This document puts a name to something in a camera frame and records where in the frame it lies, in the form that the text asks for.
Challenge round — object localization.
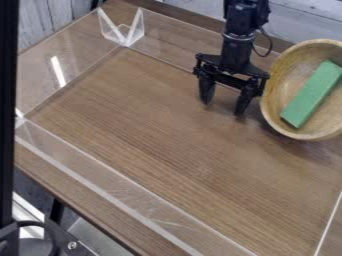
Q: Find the black metal bracket with screw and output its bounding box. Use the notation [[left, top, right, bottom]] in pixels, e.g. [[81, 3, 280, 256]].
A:
[[44, 219, 99, 256]]

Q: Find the black cable loop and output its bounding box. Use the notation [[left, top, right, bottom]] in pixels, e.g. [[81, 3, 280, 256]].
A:
[[12, 219, 64, 256]]

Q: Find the clear acrylic corner bracket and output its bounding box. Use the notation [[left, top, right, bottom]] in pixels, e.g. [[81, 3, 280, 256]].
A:
[[96, 8, 145, 47]]

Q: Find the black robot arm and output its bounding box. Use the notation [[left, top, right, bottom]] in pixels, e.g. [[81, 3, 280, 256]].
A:
[[192, 0, 272, 116]]

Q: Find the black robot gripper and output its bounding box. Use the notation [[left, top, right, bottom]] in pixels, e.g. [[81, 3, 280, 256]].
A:
[[192, 53, 270, 116]]

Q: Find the clear acrylic front wall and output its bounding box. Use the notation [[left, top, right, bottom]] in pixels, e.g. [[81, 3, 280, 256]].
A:
[[14, 117, 256, 256]]

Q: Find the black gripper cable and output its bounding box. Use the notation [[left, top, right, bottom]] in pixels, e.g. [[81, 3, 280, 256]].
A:
[[249, 26, 274, 58]]

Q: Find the green rectangular block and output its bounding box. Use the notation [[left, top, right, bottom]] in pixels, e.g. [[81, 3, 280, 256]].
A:
[[280, 60, 342, 129]]

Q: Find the black table leg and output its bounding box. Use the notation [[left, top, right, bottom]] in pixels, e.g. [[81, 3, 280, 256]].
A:
[[49, 199, 65, 224]]

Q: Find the light wooden bowl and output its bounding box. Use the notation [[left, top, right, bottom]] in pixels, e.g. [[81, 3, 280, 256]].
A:
[[260, 39, 342, 141]]

